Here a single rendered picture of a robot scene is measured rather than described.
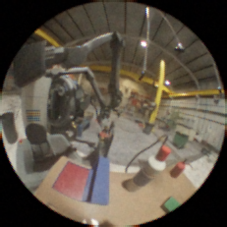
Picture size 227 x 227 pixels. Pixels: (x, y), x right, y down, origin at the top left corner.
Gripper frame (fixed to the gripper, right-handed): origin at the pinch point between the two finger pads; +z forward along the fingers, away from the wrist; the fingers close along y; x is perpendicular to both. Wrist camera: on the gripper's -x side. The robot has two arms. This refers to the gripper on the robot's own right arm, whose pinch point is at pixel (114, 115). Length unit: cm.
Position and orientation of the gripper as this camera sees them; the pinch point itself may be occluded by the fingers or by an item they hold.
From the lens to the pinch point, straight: 62.9
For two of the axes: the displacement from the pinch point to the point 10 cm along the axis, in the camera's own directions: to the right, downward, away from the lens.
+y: -8.2, -3.2, 4.7
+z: 0.1, 8.2, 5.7
